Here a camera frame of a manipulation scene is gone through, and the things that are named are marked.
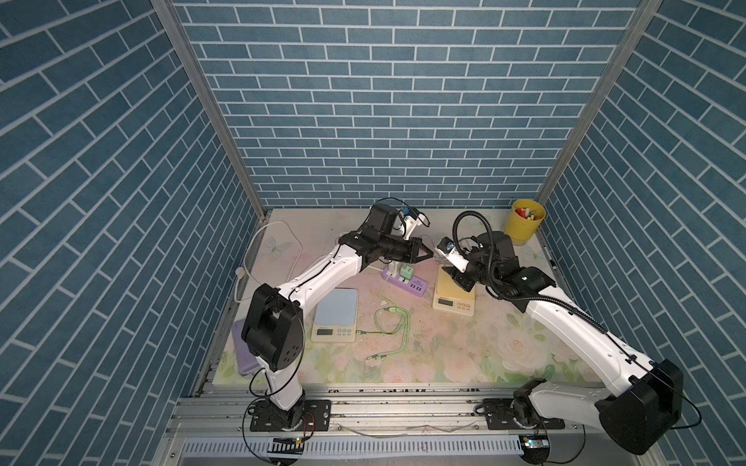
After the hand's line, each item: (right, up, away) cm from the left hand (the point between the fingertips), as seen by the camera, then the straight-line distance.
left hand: (439, 257), depth 77 cm
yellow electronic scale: (+7, -14, +16) cm, 22 cm away
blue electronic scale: (-30, -20, +13) cm, 39 cm away
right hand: (+4, -1, +2) cm, 5 cm away
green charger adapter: (-8, -6, +17) cm, 19 cm away
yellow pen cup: (+34, +12, +23) cm, 43 cm away
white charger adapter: (-12, -5, +17) cm, 21 cm away
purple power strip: (-5, -11, +19) cm, 22 cm away
